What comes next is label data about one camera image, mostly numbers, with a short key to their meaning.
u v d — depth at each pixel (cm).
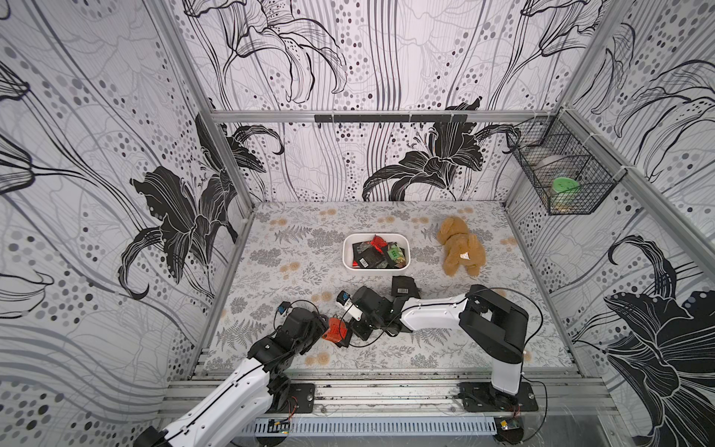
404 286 96
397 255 98
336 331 84
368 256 98
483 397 72
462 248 90
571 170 80
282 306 77
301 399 73
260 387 54
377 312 67
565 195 80
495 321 50
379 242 98
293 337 62
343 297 78
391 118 93
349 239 101
